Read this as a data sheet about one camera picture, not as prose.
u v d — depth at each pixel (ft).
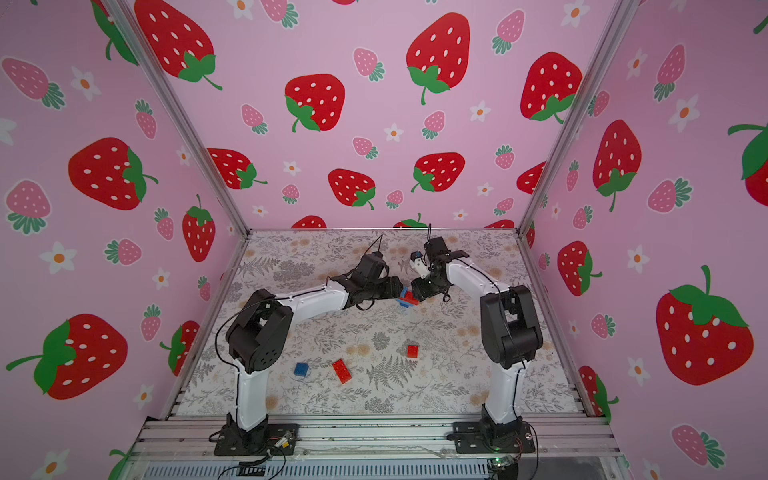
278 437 2.36
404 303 3.16
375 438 2.48
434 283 2.68
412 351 2.88
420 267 2.94
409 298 3.10
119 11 2.21
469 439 2.41
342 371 2.75
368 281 2.51
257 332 1.72
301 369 2.79
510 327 1.69
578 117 2.83
